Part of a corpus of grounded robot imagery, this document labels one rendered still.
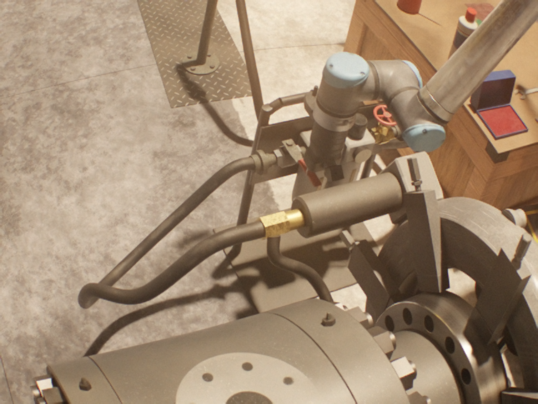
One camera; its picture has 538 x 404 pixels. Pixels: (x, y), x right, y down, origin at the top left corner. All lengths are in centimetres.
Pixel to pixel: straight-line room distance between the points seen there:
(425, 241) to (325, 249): 101
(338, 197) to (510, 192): 113
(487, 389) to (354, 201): 48
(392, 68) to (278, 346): 75
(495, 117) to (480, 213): 98
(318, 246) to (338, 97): 82
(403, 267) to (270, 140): 60
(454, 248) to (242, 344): 43
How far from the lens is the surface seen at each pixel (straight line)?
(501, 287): 139
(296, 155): 212
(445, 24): 276
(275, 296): 244
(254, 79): 263
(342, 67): 180
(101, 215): 256
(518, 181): 263
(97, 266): 244
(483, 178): 245
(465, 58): 171
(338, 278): 251
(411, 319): 162
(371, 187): 164
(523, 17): 167
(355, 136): 221
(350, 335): 135
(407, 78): 184
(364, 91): 182
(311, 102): 195
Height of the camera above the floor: 199
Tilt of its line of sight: 49 degrees down
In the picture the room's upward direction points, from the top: 14 degrees clockwise
